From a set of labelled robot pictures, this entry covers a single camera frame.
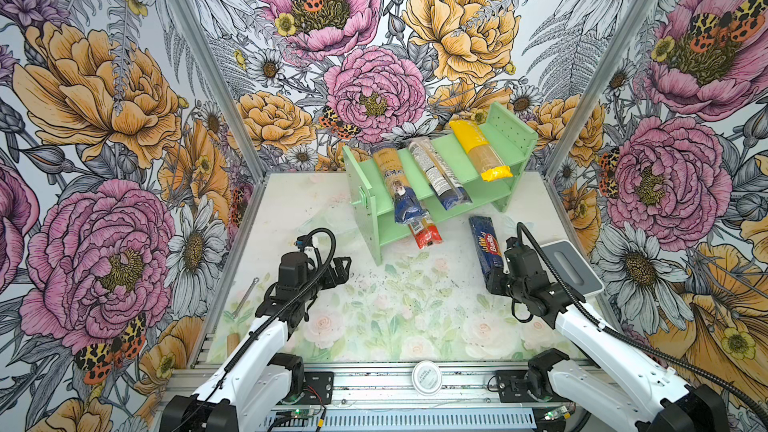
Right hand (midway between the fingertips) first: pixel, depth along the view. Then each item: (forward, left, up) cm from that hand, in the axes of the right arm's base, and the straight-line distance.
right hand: (493, 284), depth 83 cm
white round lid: (-22, +20, -2) cm, 30 cm away
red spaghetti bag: (+13, +18, +8) cm, 23 cm away
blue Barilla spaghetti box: (+12, -1, +3) cm, 13 cm away
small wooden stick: (+6, +69, -7) cm, 70 cm away
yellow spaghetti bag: (+36, +3, +22) cm, 42 cm away
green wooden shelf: (+36, -10, +20) cm, 43 cm away
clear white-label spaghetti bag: (+21, +15, +22) cm, 34 cm away
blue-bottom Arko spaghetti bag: (+10, +24, +23) cm, 34 cm away
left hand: (+5, +43, +1) cm, 43 cm away
